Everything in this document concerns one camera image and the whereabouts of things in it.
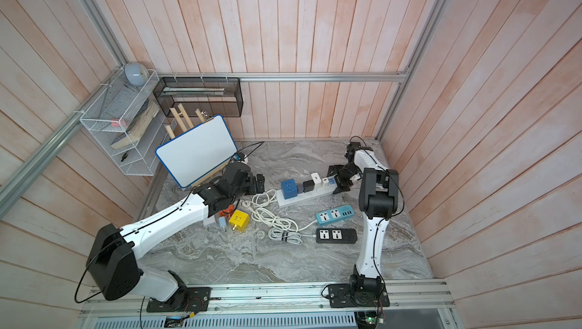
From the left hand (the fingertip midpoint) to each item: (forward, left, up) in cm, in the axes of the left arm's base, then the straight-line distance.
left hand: (253, 182), depth 84 cm
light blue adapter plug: (-11, +13, -13) cm, 21 cm away
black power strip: (-15, -32, -14) cm, 38 cm away
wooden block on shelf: (+13, +41, +16) cm, 46 cm away
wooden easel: (+18, +26, +12) cm, 34 cm away
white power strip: (+1, -19, -14) cm, 23 cm away
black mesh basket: (+28, +14, +18) cm, 37 cm away
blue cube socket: (+2, -14, -8) cm, 16 cm away
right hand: (+12, -32, -15) cm, 37 cm away
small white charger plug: (+8, -25, -8) cm, 28 cm away
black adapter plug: (+5, -22, -11) cm, 25 cm away
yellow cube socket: (-11, +6, -11) cm, 16 cm away
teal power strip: (-7, -32, -14) cm, 36 cm away
